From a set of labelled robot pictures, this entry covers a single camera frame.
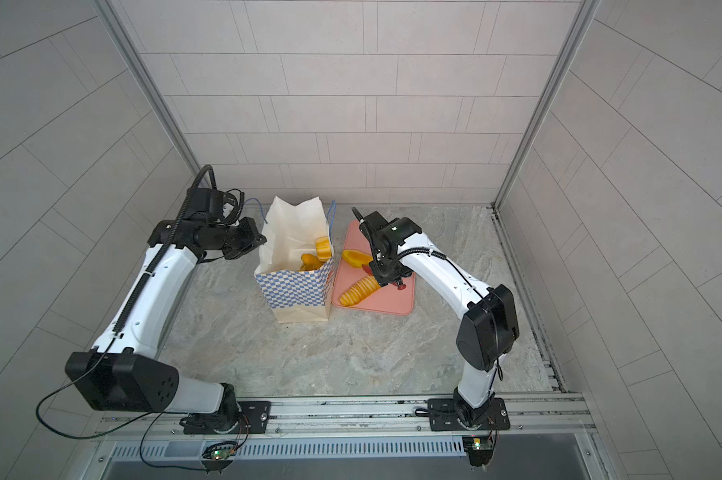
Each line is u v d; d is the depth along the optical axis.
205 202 0.57
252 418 0.71
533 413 0.74
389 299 0.91
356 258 0.96
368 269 0.72
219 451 0.64
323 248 0.94
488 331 0.54
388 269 0.73
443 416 0.71
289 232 0.94
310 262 0.91
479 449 0.68
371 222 0.64
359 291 0.90
